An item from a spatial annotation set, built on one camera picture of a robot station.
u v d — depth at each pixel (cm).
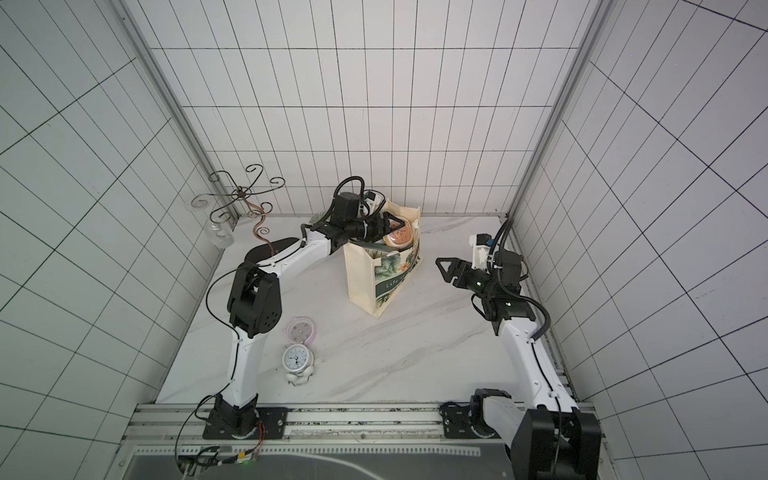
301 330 87
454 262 70
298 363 79
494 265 59
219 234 90
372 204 77
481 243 71
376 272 79
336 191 74
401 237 90
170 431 73
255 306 56
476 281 67
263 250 107
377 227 81
